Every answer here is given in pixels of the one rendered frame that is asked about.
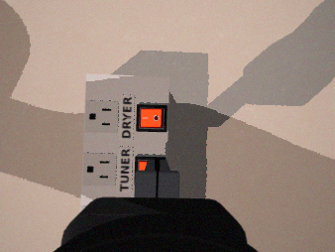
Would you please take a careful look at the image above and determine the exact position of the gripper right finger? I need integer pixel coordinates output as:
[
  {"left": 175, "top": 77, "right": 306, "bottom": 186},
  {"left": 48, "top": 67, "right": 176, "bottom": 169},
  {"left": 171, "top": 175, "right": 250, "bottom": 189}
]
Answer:
[{"left": 157, "top": 160, "right": 180, "bottom": 198}]

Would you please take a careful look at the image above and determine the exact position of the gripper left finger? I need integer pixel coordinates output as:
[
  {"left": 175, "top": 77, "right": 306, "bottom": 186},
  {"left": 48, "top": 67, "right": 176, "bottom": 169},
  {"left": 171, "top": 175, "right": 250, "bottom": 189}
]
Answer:
[{"left": 134, "top": 159, "right": 158, "bottom": 197}]

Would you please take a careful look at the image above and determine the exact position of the white power strip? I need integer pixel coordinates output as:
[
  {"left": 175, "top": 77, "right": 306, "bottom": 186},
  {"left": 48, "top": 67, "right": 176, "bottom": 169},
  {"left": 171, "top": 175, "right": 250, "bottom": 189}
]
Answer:
[{"left": 80, "top": 73, "right": 169, "bottom": 211}]

